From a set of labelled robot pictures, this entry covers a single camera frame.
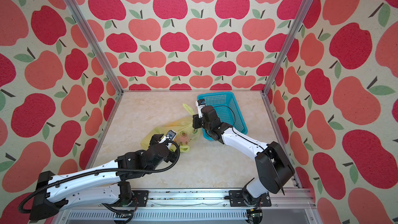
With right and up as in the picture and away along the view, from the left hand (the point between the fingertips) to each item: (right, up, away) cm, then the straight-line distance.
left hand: (174, 142), depth 74 cm
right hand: (+11, +13, +12) cm, 20 cm away
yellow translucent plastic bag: (+5, +2, +9) cm, 10 cm away
